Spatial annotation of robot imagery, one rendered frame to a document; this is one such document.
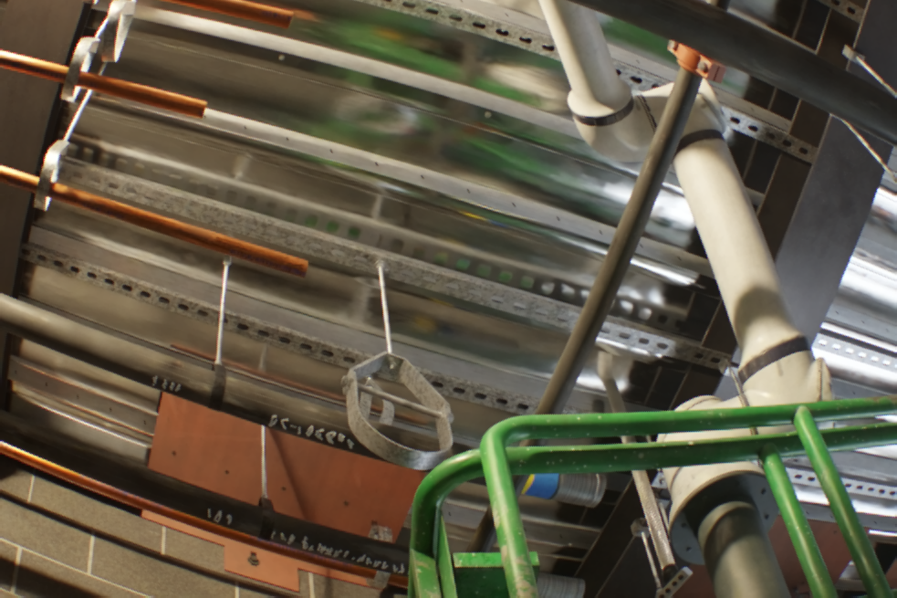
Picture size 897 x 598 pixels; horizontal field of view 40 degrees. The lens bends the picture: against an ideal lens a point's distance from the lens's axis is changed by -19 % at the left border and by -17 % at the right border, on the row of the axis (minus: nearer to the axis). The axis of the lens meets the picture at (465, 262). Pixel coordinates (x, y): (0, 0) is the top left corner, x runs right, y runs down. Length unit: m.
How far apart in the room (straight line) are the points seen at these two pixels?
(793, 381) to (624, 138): 0.55
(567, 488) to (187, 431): 1.00
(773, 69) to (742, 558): 0.78
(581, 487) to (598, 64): 0.86
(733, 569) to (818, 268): 1.22
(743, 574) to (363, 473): 1.57
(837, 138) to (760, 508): 1.05
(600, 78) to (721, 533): 0.84
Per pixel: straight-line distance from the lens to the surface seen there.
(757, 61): 2.14
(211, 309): 3.12
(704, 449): 2.06
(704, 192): 2.45
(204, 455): 3.35
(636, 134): 2.50
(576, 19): 2.35
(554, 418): 1.98
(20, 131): 2.82
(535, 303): 3.15
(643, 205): 2.28
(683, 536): 2.18
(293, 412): 2.64
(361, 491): 3.39
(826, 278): 3.10
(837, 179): 3.01
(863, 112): 2.24
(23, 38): 2.76
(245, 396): 2.63
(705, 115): 2.52
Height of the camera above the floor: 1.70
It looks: 64 degrees up
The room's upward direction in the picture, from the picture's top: 13 degrees counter-clockwise
